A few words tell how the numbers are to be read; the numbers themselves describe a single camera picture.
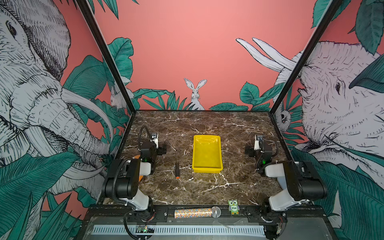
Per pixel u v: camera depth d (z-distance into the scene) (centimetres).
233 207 75
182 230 70
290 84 101
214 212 71
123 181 43
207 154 96
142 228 70
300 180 47
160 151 86
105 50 84
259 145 80
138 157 74
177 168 88
